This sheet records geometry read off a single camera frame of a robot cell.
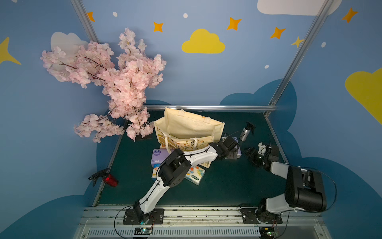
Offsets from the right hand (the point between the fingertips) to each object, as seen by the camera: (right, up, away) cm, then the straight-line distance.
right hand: (247, 151), depth 95 cm
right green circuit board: (+1, -36, -24) cm, 43 cm away
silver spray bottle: (-1, +11, +3) cm, 12 cm away
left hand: (-10, 0, -3) cm, 11 cm away
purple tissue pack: (-11, 0, -11) cm, 15 cm away
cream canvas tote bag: (-42, +14, +1) cm, 45 cm away
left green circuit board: (-60, -34, -24) cm, 73 cm away
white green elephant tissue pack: (-34, -11, -11) cm, 38 cm away
